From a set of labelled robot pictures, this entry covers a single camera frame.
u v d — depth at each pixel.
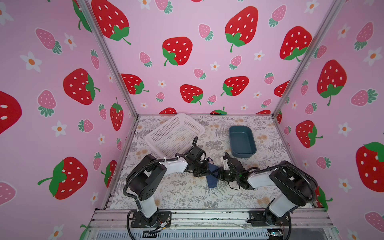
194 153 0.74
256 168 0.71
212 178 0.87
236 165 0.72
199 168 0.79
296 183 0.47
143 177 0.48
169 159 0.55
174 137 1.07
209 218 0.75
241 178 0.71
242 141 1.07
